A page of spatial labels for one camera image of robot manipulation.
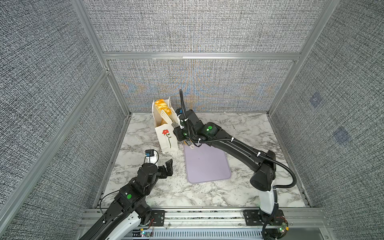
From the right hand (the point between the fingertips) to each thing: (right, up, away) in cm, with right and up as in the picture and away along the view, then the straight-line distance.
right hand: (176, 129), depth 78 cm
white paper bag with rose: (-7, -3, +7) cm, 11 cm away
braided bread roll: (-8, +13, 0) cm, 15 cm away
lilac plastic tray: (+17, -22, +14) cm, 31 cm away
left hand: (-5, -16, -3) cm, 17 cm away
